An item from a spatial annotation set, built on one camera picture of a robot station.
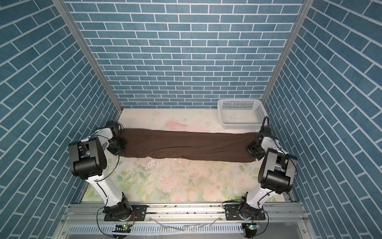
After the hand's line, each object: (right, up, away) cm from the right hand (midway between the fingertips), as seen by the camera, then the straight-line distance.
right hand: (249, 151), depth 93 cm
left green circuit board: (-70, -34, -21) cm, 81 cm away
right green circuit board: (-6, -32, -22) cm, 40 cm away
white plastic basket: (+3, +25, +26) cm, 36 cm away
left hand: (-82, +1, +3) cm, 82 cm away
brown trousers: (-39, +4, +4) cm, 39 cm away
